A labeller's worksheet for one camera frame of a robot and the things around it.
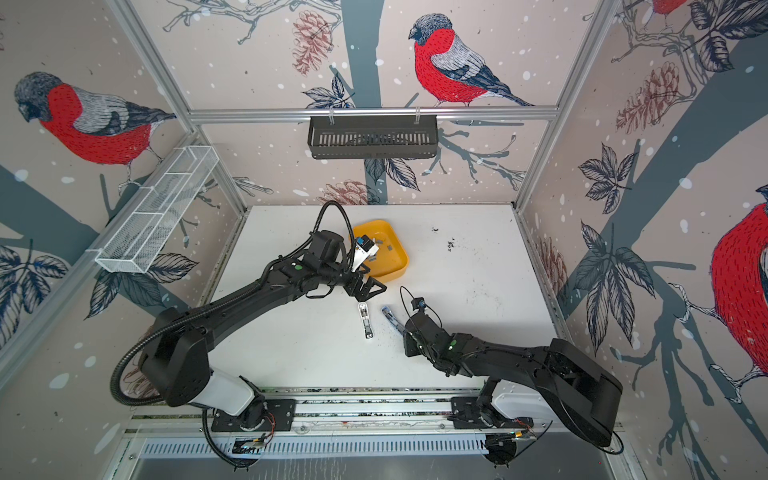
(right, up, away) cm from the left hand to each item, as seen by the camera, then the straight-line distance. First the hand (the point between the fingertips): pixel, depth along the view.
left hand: (376, 279), depth 79 cm
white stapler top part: (-4, -14, +11) cm, 18 cm away
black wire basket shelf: (-5, +48, +28) cm, 56 cm away
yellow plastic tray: (+4, +3, +25) cm, 26 cm away
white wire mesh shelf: (-59, +13, -5) cm, 60 cm away
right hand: (+8, -19, +7) cm, 21 cm away
